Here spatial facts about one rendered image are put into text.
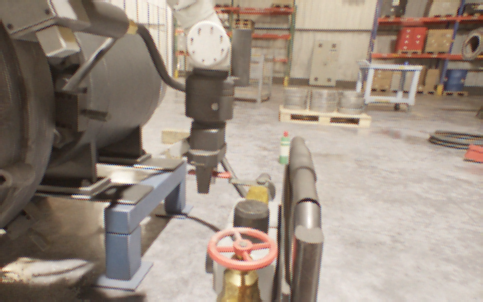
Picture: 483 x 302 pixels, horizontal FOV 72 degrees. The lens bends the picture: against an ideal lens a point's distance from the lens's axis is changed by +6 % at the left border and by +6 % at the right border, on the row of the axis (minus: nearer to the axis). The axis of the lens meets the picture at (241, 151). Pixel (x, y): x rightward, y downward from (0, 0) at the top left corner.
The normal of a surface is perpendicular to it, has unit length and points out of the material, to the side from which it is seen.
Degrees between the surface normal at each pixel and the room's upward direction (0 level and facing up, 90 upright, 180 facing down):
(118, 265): 90
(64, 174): 90
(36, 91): 89
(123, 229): 90
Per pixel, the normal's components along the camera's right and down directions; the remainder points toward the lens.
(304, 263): -0.39, 0.19
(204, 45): 0.00, 0.25
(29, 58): 0.98, -0.07
